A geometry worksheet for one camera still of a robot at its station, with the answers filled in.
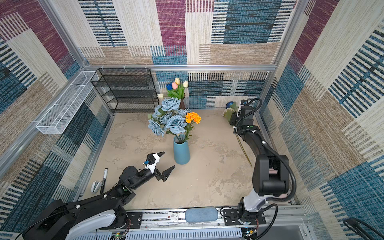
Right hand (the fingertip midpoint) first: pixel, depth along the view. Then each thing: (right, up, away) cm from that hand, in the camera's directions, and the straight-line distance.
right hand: (235, 116), depth 91 cm
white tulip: (-46, +14, +6) cm, 49 cm away
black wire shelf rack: (-73, +20, +20) cm, 79 cm away
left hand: (-37, -21, -16) cm, 46 cm away
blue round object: (+3, +11, +29) cm, 31 cm away
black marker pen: (-76, -34, -4) cm, 83 cm away
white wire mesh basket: (-88, -3, -21) cm, 91 cm away
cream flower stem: (-1, +2, +19) cm, 19 cm away
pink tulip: (-36, +19, +1) cm, 41 cm away
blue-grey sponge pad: (-24, -48, -18) cm, 57 cm away
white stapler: (-78, -38, -8) cm, 87 cm away
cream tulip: (-30, +20, +3) cm, 36 cm away
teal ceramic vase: (-31, -19, -10) cm, 38 cm away
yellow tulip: (-35, +22, +2) cm, 42 cm away
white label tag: (-35, -50, -17) cm, 63 cm away
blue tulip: (-40, +19, +1) cm, 44 cm away
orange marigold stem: (-26, -2, -23) cm, 35 cm away
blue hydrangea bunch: (-37, -2, -21) cm, 42 cm away
